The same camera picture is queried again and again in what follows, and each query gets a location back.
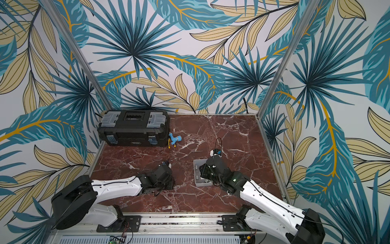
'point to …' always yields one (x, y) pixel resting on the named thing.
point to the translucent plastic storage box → (199, 181)
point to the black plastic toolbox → (135, 128)
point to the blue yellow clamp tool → (173, 140)
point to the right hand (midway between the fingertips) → (200, 168)
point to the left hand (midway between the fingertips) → (173, 184)
